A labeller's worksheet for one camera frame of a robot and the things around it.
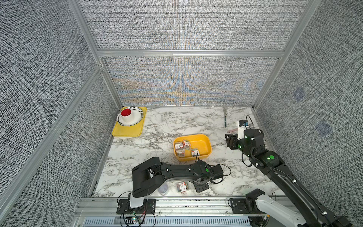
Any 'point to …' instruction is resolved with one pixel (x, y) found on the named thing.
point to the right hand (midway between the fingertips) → (231, 131)
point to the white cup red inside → (126, 113)
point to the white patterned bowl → (137, 116)
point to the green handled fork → (225, 111)
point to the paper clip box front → (194, 151)
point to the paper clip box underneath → (180, 152)
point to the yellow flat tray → (136, 130)
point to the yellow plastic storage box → (202, 142)
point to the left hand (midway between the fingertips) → (201, 184)
